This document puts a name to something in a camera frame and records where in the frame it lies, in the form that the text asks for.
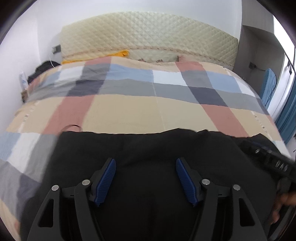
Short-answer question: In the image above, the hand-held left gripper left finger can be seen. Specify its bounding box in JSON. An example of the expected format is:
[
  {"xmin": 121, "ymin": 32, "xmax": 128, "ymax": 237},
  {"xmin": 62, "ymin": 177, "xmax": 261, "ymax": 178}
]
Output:
[{"xmin": 26, "ymin": 158, "xmax": 117, "ymax": 241}]

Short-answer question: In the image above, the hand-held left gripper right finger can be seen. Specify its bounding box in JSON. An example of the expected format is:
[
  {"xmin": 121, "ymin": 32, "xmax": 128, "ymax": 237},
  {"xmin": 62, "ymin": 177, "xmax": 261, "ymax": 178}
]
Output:
[{"xmin": 176, "ymin": 158, "xmax": 266, "ymax": 241}]

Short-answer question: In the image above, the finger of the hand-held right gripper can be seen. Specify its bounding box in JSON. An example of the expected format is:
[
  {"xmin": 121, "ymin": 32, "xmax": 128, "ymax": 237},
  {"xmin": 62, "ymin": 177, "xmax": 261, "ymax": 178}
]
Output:
[{"xmin": 240, "ymin": 138, "xmax": 273, "ymax": 163}]

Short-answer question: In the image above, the black puffer jacket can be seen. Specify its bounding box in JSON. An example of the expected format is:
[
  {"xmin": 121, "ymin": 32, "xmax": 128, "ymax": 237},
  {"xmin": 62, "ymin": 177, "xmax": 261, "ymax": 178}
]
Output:
[{"xmin": 20, "ymin": 128, "xmax": 292, "ymax": 241}]

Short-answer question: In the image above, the black clothes pile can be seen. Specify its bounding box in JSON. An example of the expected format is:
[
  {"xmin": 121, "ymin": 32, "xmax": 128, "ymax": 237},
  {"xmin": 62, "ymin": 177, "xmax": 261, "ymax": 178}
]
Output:
[{"xmin": 28, "ymin": 61, "xmax": 61, "ymax": 84}]

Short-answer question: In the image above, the person's right hand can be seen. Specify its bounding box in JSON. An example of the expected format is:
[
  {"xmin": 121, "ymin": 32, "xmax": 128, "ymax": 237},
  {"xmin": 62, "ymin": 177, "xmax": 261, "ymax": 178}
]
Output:
[{"xmin": 270, "ymin": 192, "xmax": 296, "ymax": 224}]

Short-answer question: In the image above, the blue curtain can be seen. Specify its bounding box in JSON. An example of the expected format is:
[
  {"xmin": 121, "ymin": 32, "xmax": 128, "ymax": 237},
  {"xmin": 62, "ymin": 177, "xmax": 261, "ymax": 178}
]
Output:
[{"xmin": 275, "ymin": 86, "xmax": 296, "ymax": 144}]

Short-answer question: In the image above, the blue cushion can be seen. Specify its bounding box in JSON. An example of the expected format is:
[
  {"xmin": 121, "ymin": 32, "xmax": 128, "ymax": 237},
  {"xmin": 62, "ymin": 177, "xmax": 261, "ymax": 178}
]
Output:
[{"xmin": 259, "ymin": 68, "xmax": 277, "ymax": 109}]

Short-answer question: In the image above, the plaid duvet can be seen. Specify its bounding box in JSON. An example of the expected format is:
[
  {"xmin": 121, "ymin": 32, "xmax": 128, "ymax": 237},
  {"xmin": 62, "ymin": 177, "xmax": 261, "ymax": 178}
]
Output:
[{"xmin": 0, "ymin": 56, "xmax": 292, "ymax": 234}]

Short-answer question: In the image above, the black hanging rod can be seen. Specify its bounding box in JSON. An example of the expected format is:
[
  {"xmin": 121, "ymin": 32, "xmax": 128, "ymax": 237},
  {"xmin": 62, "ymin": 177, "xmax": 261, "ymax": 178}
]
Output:
[{"xmin": 283, "ymin": 52, "xmax": 296, "ymax": 75}]

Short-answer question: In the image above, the grey built-in wardrobe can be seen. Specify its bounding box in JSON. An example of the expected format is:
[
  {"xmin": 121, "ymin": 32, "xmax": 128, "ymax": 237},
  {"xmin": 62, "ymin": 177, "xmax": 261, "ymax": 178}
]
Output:
[{"xmin": 232, "ymin": 0, "xmax": 287, "ymax": 116}]

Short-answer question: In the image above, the yellow cloth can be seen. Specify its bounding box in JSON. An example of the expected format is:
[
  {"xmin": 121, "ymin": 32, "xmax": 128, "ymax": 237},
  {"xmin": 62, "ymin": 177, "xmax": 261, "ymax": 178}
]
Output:
[{"xmin": 61, "ymin": 49, "xmax": 129, "ymax": 65}]

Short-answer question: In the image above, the beige floral pillow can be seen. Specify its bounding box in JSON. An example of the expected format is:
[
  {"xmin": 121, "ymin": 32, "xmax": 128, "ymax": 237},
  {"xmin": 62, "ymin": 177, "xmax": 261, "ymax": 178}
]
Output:
[{"xmin": 128, "ymin": 52, "xmax": 185, "ymax": 63}]

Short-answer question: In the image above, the cream quilted headboard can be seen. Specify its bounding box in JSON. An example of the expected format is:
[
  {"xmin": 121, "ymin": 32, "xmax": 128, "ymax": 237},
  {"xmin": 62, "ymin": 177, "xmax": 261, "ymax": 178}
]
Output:
[{"xmin": 60, "ymin": 11, "xmax": 239, "ymax": 72}]

